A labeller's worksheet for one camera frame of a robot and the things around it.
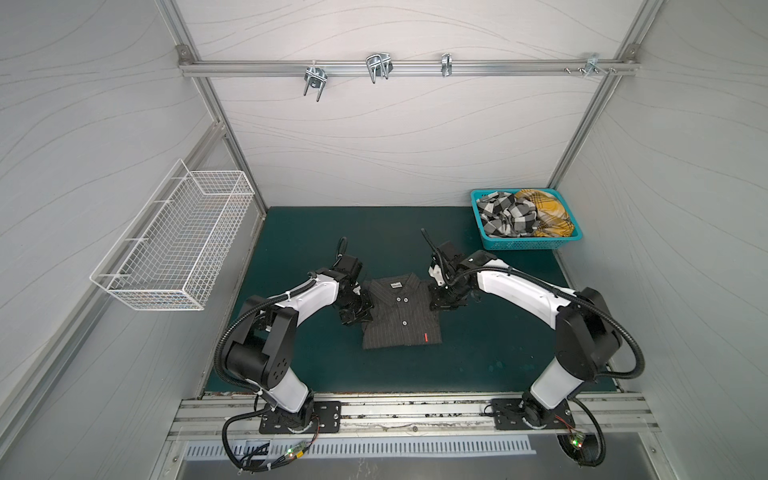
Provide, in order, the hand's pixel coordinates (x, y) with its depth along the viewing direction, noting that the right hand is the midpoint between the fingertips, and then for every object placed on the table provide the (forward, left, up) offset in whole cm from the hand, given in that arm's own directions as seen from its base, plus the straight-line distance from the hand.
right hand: (436, 300), depth 86 cm
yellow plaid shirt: (+34, -43, +1) cm, 54 cm away
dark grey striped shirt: (-3, +10, -4) cm, 11 cm away
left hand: (-3, +17, -4) cm, 18 cm away
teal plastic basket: (+26, -25, -4) cm, 37 cm away
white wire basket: (-5, +65, +25) cm, 70 cm away
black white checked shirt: (+36, -27, 0) cm, 45 cm away
